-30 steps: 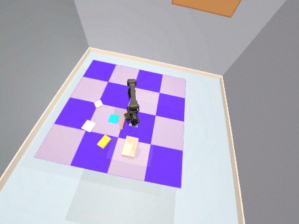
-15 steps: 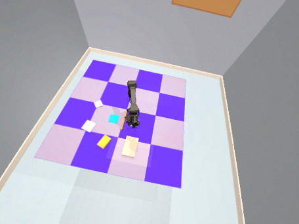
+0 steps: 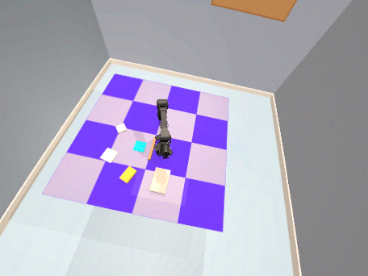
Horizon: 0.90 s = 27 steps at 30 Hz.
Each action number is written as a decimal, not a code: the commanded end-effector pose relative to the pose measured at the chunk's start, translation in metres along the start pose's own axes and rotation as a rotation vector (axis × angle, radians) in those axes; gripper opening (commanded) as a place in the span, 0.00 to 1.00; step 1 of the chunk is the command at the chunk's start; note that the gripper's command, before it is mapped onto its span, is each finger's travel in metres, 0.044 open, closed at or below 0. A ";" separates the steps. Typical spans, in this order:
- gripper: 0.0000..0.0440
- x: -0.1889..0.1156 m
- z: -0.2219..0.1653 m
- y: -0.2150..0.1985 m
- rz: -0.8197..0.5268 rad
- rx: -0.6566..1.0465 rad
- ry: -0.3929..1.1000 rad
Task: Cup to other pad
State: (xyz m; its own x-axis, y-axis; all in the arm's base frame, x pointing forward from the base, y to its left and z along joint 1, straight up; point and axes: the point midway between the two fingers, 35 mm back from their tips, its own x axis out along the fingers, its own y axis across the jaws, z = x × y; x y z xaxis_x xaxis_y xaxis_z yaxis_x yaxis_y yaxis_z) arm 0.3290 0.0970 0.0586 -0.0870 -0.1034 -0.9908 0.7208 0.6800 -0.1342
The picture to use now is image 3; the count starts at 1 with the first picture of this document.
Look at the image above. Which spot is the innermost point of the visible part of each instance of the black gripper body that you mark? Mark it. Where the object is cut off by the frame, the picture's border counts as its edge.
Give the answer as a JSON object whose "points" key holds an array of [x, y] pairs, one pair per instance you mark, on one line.
{"points": [[157, 138]]}

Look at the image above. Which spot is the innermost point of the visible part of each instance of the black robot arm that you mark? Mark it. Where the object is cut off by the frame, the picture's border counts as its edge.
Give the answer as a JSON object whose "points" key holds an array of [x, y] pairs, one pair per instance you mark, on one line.
{"points": [[165, 137]]}

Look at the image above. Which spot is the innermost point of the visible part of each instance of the yellow flat block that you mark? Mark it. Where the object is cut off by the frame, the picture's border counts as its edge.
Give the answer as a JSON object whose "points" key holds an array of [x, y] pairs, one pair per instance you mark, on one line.
{"points": [[128, 174]]}

